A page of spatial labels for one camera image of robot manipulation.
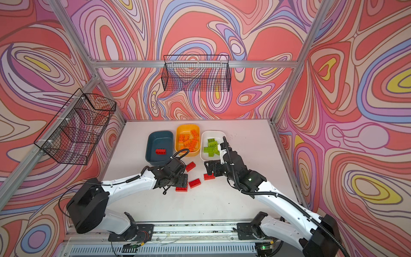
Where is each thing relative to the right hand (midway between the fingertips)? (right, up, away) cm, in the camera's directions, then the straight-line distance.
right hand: (214, 165), depth 77 cm
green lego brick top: (+1, +9, +27) cm, 29 cm away
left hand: (-16, -10, +10) cm, 22 cm away
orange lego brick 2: (-18, +13, +31) cm, 38 cm away
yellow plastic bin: (-19, +19, +39) cm, 47 cm away
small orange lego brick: (-19, +7, +25) cm, 32 cm away
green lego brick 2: (-1, +3, +22) cm, 22 cm away
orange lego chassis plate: (-13, +9, +27) cm, 32 cm away
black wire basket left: (-68, +14, -2) cm, 69 cm away
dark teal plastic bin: (-34, +7, +25) cm, 43 cm away
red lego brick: (-33, +4, +22) cm, 40 cm away
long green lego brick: (-2, +6, +24) cm, 25 cm away
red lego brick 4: (-2, -9, +13) cm, 17 cm away
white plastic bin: (-4, +15, +28) cm, 32 cm away
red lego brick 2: (-13, -4, +17) cm, 22 cm away
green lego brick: (0, +12, +28) cm, 31 cm away
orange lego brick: (-12, +16, +34) cm, 39 cm away
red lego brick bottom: (-17, -15, +9) cm, 25 cm away
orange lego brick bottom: (-21, +13, +31) cm, 39 cm away
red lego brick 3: (-10, -12, +11) cm, 19 cm away
